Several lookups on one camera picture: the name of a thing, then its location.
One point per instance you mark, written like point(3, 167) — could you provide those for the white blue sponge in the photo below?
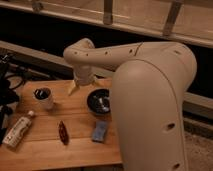
point(98, 134)

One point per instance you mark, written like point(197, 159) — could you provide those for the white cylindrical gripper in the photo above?
point(83, 75)

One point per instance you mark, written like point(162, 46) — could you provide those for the red pepper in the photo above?
point(63, 133)

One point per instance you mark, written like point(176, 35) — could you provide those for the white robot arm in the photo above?
point(146, 98)

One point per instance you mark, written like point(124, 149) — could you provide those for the black bowl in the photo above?
point(98, 101)

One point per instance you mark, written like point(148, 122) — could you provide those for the white squeeze bottle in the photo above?
point(16, 133)

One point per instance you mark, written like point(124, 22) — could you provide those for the white cup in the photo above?
point(44, 97)

